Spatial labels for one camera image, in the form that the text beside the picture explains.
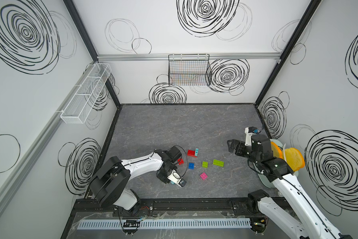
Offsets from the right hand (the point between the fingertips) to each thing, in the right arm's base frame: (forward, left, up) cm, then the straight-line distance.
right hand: (236, 143), depth 75 cm
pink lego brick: (-11, +15, -18) cm, 26 cm away
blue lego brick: (-5, +23, -18) cm, 29 cm away
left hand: (-10, +35, -19) cm, 41 cm away
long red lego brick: (+3, +22, -18) cm, 29 cm away
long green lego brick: (-2, +6, -19) cm, 20 cm away
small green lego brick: (-4, +14, -18) cm, 23 cm away
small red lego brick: (-3, +29, -18) cm, 34 cm away
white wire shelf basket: (+11, +79, +15) cm, 81 cm away
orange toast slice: (-6, -16, +4) cm, 18 cm away
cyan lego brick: (+2, +19, -14) cm, 24 cm away
